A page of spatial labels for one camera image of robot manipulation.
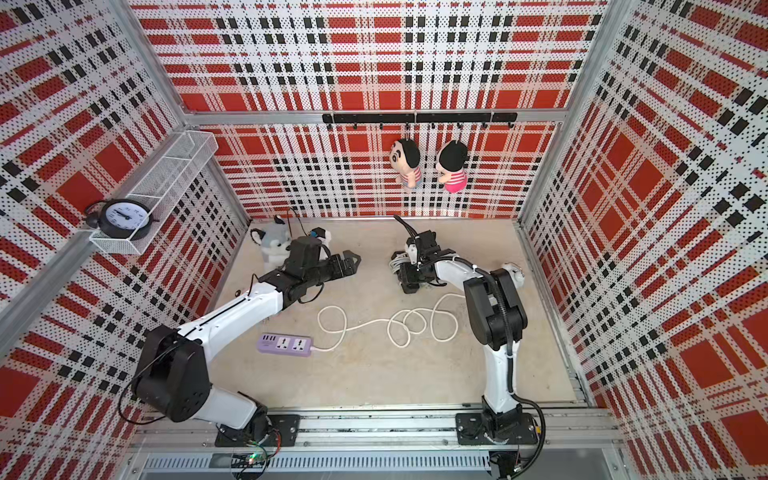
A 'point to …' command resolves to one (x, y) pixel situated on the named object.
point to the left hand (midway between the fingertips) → (353, 260)
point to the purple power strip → (284, 345)
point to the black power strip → (406, 271)
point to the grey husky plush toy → (274, 242)
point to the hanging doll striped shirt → (405, 156)
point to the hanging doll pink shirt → (450, 162)
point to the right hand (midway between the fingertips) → (410, 274)
